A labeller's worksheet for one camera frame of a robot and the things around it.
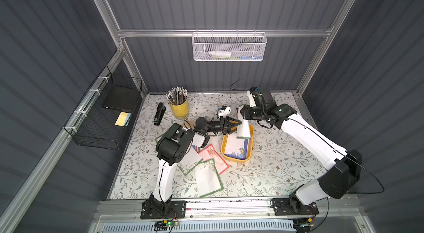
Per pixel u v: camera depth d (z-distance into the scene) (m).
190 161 0.88
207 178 0.83
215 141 0.96
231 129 0.82
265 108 0.59
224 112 0.84
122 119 0.75
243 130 0.75
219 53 0.91
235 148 0.95
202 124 0.74
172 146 0.57
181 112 1.01
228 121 0.78
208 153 0.91
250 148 0.89
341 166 0.42
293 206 0.66
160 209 0.64
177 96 0.97
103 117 0.78
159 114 1.05
